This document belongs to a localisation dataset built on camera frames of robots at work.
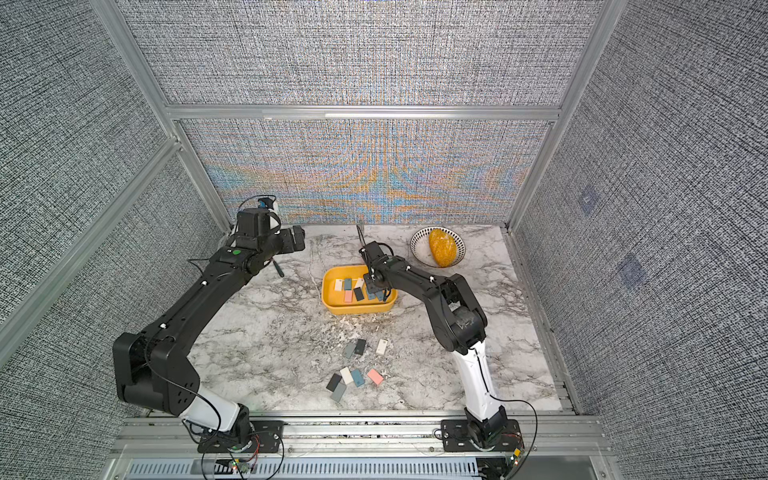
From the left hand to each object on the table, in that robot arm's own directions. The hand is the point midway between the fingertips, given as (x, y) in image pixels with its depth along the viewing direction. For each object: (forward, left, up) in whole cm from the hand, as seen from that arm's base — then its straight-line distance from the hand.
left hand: (294, 228), depth 84 cm
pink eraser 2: (-34, -21, -25) cm, 48 cm away
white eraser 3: (-25, -24, -24) cm, 42 cm away
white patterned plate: (+10, -40, -24) cm, 48 cm away
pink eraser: (-7, -13, -25) cm, 29 cm away
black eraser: (-24, -17, -26) cm, 39 cm away
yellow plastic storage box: (-6, -12, -25) cm, 28 cm away
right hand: (-1, -23, -21) cm, 31 cm away
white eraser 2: (-3, -17, -25) cm, 30 cm away
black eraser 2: (-35, -10, -25) cm, 44 cm away
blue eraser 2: (-9, -21, -24) cm, 33 cm away
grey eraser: (-26, -14, -25) cm, 39 cm away
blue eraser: (-2, -13, -26) cm, 29 cm away
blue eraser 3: (-34, -17, -24) cm, 45 cm away
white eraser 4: (-33, -14, -25) cm, 44 cm away
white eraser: (-4, -10, -24) cm, 26 cm away
